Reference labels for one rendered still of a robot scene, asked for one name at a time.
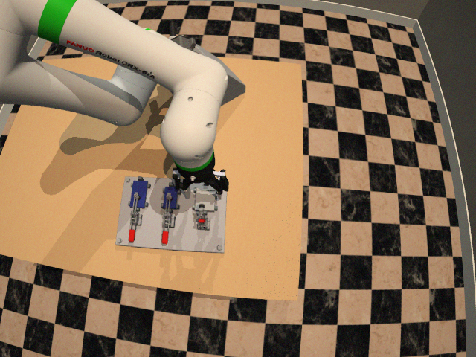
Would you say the grey toggle clamp with red handle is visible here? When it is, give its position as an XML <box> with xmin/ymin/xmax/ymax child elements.
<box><xmin>129</xmin><ymin>193</ymin><xmax>143</xmax><ymax>242</ymax></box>

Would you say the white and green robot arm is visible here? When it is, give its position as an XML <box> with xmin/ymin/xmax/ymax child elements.
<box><xmin>0</xmin><ymin>0</ymin><xmax>228</xmax><ymax>181</ymax></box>

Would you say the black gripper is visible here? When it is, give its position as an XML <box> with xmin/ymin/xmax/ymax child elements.
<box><xmin>172</xmin><ymin>168</ymin><xmax>229</xmax><ymax>200</ymax></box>

